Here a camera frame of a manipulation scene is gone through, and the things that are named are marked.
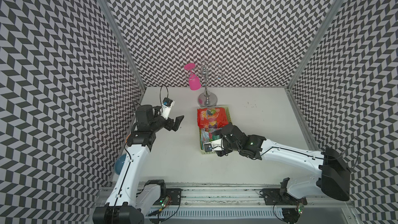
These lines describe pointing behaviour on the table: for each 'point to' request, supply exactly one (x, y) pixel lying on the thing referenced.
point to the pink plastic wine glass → (195, 82)
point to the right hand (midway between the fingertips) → (215, 138)
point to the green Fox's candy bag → (206, 135)
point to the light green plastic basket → (214, 136)
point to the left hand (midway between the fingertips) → (174, 113)
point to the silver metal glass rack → (207, 99)
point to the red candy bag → (213, 117)
